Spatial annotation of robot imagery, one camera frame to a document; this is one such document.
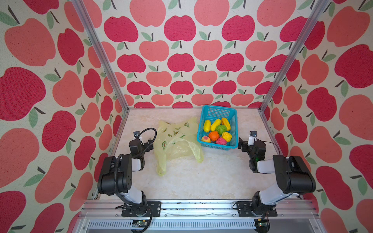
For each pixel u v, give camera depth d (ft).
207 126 3.41
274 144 3.39
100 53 2.84
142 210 2.25
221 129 3.31
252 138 2.69
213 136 3.21
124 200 1.76
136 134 2.69
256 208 2.21
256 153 2.41
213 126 3.43
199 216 2.40
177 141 2.56
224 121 3.52
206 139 3.14
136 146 2.41
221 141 3.08
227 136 3.14
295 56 2.86
